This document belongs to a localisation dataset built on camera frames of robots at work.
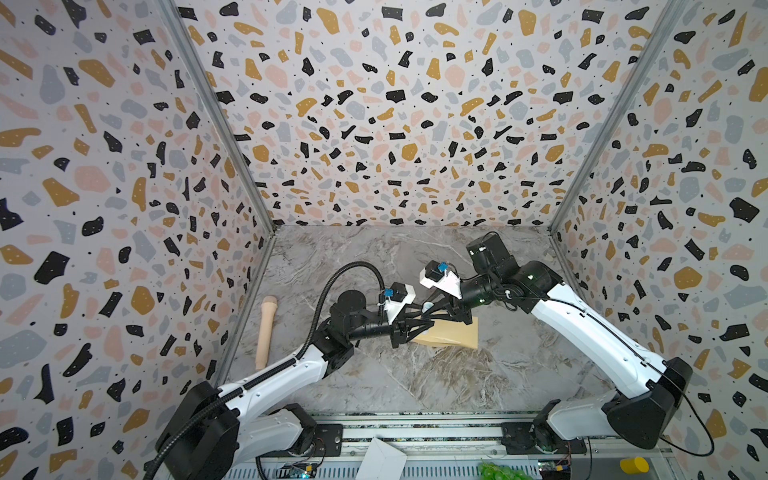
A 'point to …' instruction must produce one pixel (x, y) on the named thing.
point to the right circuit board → (554, 469)
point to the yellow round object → (634, 466)
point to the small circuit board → (294, 470)
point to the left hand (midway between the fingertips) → (429, 314)
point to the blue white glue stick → (426, 306)
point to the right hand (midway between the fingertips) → (422, 304)
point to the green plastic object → (492, 471)
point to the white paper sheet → (382, 462)
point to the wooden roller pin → (267, 314)
